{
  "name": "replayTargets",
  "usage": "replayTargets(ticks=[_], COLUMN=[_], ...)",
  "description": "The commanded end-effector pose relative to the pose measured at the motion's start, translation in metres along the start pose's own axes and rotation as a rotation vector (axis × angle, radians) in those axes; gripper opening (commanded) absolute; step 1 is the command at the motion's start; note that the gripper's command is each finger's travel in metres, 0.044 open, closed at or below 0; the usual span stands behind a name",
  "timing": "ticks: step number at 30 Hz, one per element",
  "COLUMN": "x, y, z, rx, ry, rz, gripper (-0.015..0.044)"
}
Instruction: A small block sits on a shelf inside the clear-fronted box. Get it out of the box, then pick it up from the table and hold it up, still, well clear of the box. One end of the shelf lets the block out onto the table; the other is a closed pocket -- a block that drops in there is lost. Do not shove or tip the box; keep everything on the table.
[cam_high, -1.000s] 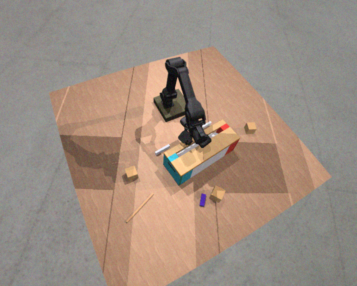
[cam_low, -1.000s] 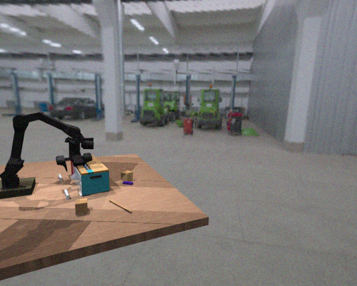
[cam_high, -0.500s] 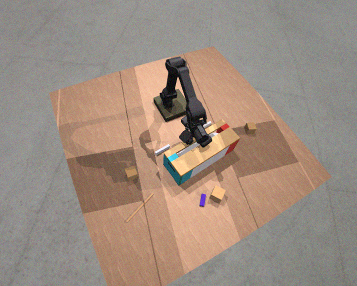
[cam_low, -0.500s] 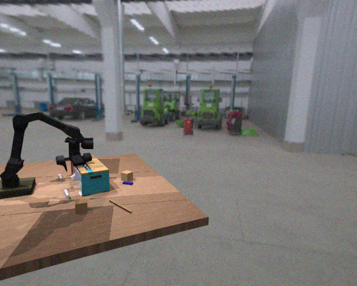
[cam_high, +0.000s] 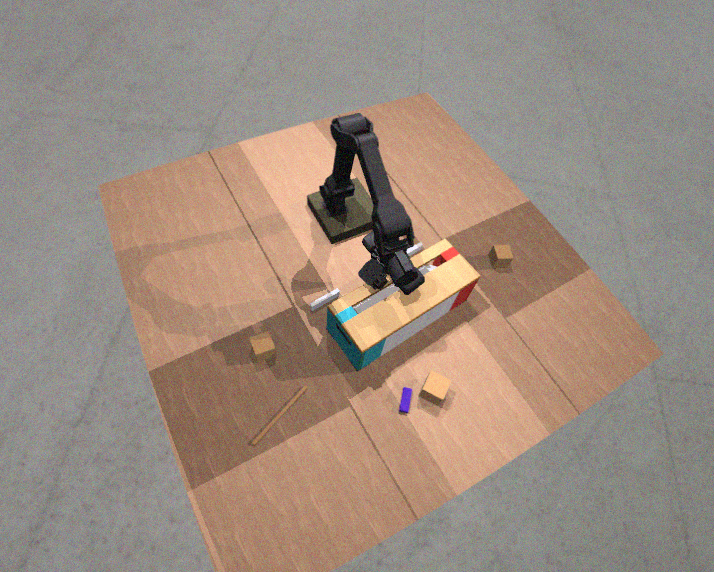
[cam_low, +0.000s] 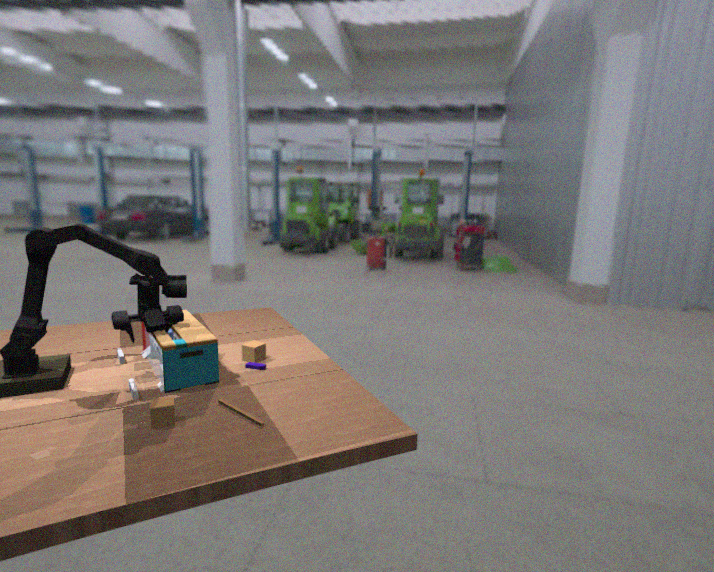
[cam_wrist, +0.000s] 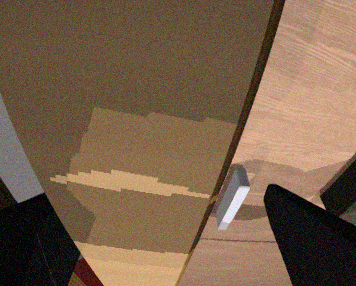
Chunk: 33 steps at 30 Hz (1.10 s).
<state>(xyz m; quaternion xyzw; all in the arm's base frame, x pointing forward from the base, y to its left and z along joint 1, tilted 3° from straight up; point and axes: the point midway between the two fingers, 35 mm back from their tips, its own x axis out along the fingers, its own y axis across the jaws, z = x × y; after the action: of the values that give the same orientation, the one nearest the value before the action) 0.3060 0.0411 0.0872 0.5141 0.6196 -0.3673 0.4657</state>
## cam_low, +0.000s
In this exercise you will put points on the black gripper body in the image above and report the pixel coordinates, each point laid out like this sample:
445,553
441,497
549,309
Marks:
121,319

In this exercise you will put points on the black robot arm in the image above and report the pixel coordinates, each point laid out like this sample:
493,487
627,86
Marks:
20,360

